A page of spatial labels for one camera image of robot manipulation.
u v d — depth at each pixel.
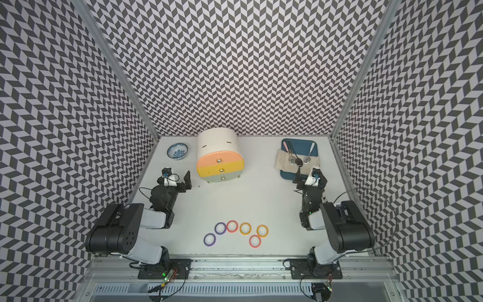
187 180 0.86
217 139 0.94
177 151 1.10
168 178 0.75
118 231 0.44
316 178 0.73
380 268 0.76
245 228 0.84
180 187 0.81
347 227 0.45
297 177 0.81
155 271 0.67
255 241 0.81
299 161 1.07
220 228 0.83
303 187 0.80
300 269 0.73
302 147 1.12
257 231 0.82
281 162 1.04
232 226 0.84
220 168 0.87
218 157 0.82
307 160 1.05
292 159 1.06
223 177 0.94
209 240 0.80
